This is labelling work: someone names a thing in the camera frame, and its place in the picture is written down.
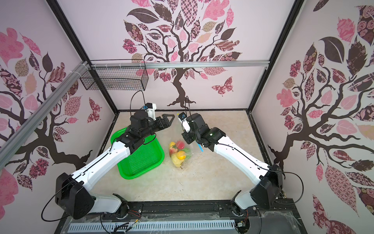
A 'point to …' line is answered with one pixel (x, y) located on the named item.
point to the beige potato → (176, 160)
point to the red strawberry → (173, 150)
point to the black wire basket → (116, 75)
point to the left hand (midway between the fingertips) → (171, 119)
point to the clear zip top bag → (179, 153)
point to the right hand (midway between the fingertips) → (186, 128)
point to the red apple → (180, 145)
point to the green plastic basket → (151, 155)
